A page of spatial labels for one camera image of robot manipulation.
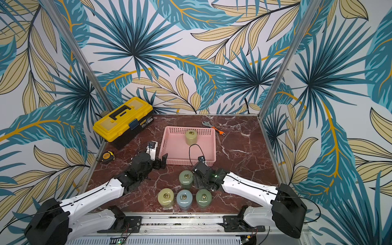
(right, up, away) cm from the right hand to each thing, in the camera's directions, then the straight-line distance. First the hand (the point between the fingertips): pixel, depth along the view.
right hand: (201, 178), depth 82 cm
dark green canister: (-9, 0, -2) cm, 9 cm away
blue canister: (-9, -7, -9) cm, 14 cm away
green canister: (+1, -7, -9) cm, 11 cm away
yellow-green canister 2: (-17, -7, -9) cm, 21 cm away
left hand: (-23, +13, +1) cm, 27 cm away
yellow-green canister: (-6, +22, +15) cm, 28 cm away
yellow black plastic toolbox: (-50, +28, +8) cm, 57 cm away
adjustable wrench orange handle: (+12, +25, +27) cm, 39 cm away
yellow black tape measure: (-57, +10, +10) cm, 58 cm away
